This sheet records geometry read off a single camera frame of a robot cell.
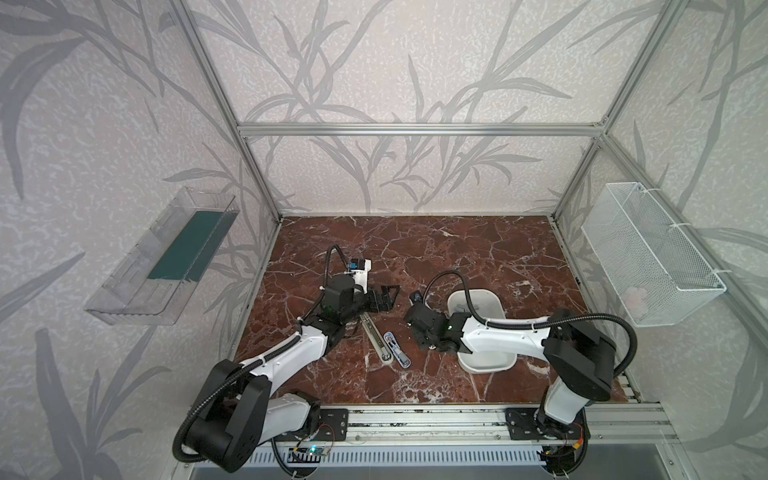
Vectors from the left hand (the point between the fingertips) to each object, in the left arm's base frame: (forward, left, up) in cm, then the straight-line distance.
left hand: (392, 280), depth 84 cm
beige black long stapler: (-13, +4, -13) cm, 18 cm away
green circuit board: (-39, +17, -14) cm, 45 cm away
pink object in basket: (-9, -60, +9) cm, 61 cm away
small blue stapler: (-15, -2, -13) cm, 20 cm away
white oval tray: (-1, -31, -13) cm, 33 cm away
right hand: (-6, -9, -11) cm, 16 cm away
